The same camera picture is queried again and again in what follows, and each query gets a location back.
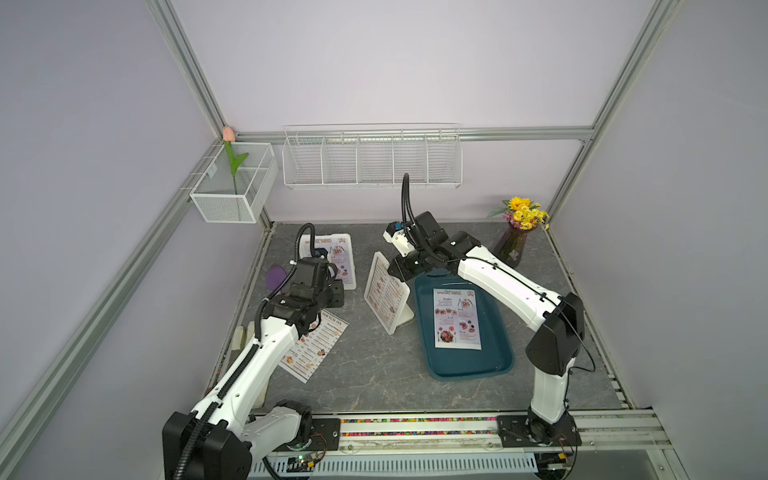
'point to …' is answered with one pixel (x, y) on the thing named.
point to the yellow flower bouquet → (522, 213)
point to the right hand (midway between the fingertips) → (390, 268)
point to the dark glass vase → (511, 246)
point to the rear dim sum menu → (386, 293)
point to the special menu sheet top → (339, 253)
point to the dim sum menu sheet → (307, 352)
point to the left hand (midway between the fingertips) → (336, 288)
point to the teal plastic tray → (443, 364)
